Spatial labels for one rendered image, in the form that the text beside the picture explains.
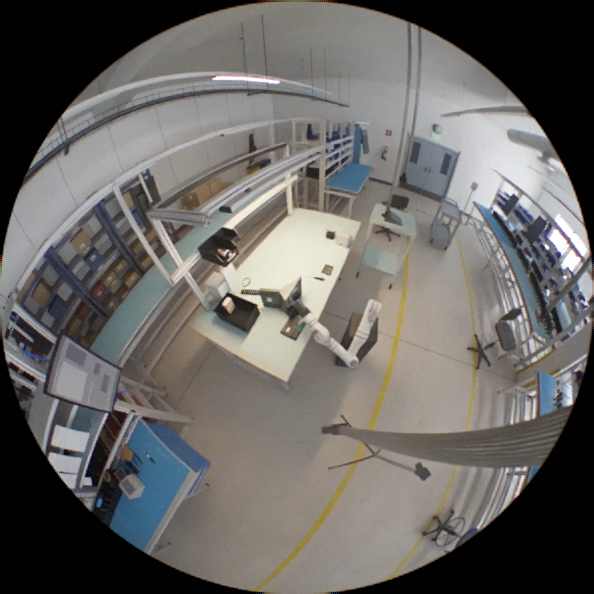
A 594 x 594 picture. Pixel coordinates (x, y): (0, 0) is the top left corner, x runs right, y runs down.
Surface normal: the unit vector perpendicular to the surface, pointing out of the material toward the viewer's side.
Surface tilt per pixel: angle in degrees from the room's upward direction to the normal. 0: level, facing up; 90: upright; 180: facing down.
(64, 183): 90
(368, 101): 90
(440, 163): 90
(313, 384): 0
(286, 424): 0
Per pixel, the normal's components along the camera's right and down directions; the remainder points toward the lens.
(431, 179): -0.43, 0.74
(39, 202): 0.90, 0.33
